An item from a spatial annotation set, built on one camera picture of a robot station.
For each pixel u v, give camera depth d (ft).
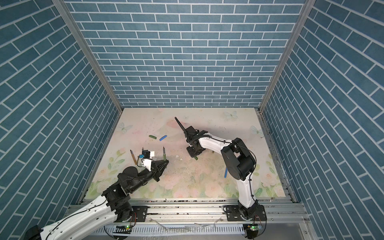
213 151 3.16
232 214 2.42
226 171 2.92
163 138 3.43
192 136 2.48
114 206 1.83
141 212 2.42
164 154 2.36
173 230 2.32
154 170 2.12
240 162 1.70
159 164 2.24
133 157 3.08
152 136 3.45
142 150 3.19
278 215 2.46
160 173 2.27
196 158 3.07
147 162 2.11
